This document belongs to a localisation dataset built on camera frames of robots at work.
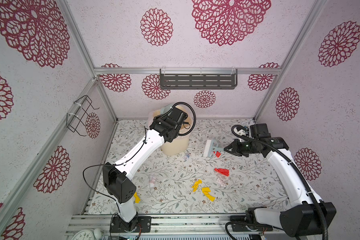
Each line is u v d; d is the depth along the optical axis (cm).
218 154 98
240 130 70
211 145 84
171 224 75
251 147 63
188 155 100
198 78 95
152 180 88
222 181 88
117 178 43
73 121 73
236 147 65
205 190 85
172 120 59
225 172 92
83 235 67
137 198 81
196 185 87
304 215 38
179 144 93
